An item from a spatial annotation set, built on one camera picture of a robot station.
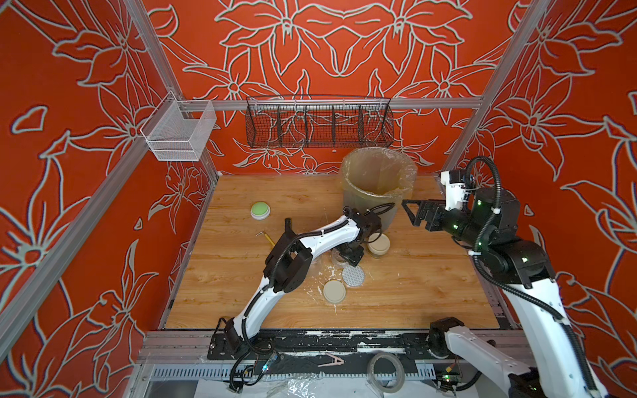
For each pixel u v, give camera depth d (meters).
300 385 0.67
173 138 0.89
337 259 0.84
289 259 0.55
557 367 0.35
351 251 0.76
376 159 0.94
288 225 0.99
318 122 0.98
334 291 0.82
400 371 0.67
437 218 0.53
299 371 0.70
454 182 0.52
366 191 0.78
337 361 0.70
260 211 1.04
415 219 0.55
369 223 0.67
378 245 0.87
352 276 0.87
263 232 0.99
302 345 0.74
